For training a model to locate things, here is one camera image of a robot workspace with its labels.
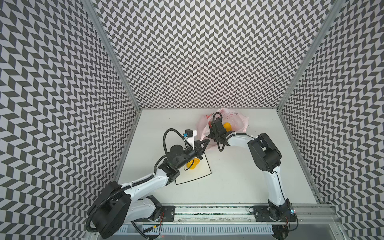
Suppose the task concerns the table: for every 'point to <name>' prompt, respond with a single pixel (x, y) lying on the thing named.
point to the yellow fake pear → (196, 162)
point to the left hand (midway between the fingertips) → (209, 141)
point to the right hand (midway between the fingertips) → (207, 135)
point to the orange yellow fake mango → (228, 126)
